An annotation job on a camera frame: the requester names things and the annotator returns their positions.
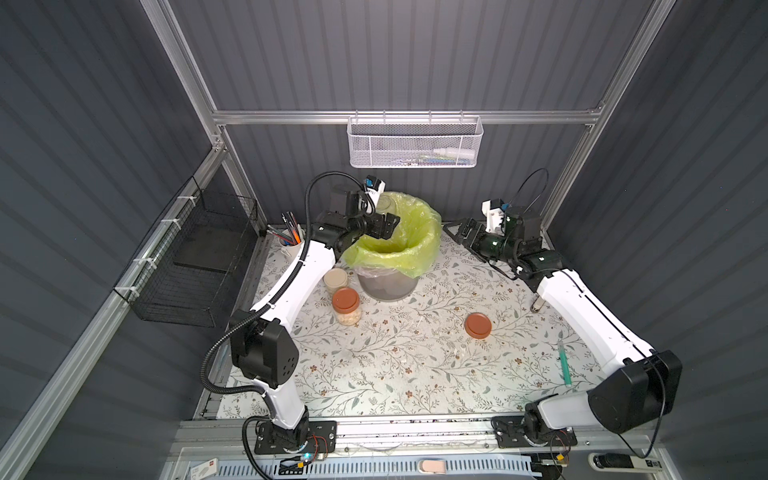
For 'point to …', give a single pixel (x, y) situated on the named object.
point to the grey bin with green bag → (388, 269)
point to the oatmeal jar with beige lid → (335, 279)
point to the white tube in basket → (456, 153)
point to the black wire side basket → (185, 271)
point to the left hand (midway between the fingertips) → (389, 213)
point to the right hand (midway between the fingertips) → (457, 233)
